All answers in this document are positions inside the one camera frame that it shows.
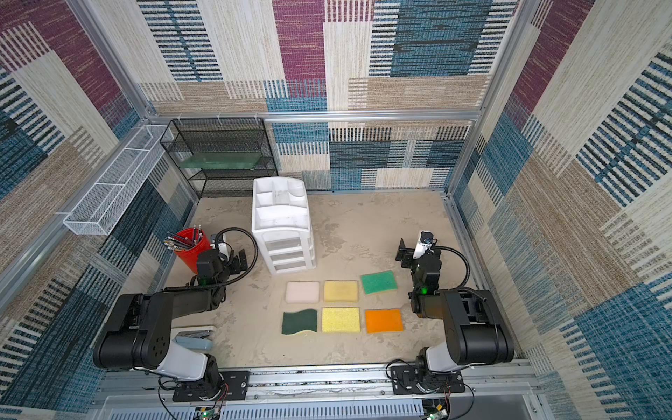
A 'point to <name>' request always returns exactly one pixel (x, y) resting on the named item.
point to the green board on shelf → (240, 161)
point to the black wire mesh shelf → (201, 136)
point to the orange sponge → (388, 320)
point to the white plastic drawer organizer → (281, 220)
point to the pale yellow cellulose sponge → (340, 320)
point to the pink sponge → (302, 292)
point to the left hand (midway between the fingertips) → (230, 251)
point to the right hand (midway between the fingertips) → (418, 244)
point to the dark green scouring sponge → (299, 321)
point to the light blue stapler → (198, 339)
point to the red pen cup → (191, 256)
